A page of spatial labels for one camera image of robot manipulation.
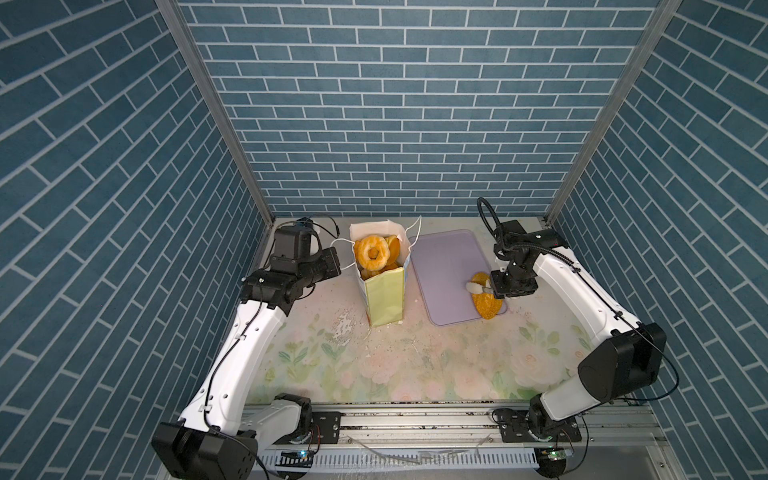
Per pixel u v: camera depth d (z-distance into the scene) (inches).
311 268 23.5
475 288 34.7
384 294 31.7
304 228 25.1
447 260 42.5
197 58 30.4
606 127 36.5
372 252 33.6
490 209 27.2
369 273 32.9
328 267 25.3
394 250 34.1
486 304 36.0
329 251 25.2
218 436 14.4
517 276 26.2
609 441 28.4
